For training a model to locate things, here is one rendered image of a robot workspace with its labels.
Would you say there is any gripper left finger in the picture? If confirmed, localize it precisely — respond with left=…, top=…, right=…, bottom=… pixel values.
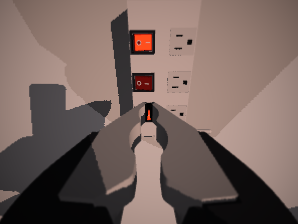
left=0, top=102, right=149, bottom=224

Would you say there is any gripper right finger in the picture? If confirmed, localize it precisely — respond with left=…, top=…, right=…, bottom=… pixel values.
left=149, top=102, right=298, bottom=224

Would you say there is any white power strip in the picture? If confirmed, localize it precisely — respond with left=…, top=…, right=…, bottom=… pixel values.
left=127, top=0, right=202, bottom=122

